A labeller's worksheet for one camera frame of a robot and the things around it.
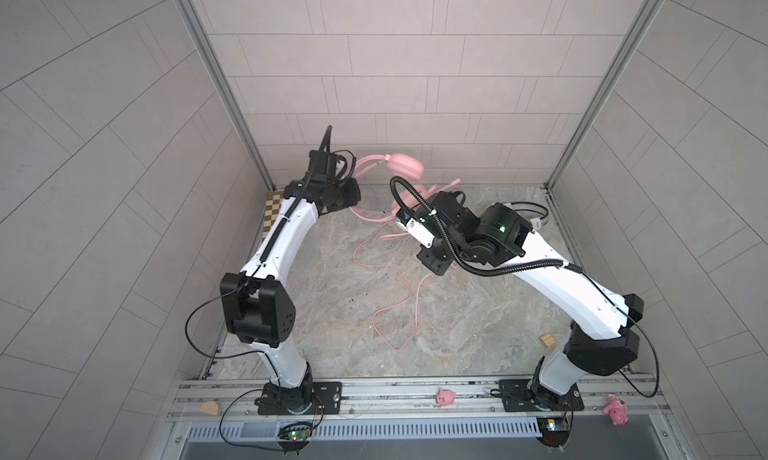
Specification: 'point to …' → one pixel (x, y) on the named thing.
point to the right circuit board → (554, 430)
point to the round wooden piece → (210, 408)
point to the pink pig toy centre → (445, 397)
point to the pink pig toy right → (617, 411)
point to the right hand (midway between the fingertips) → (423, 249)
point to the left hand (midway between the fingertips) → (367, 187)
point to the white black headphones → (536, 223)
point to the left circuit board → (295, 431)
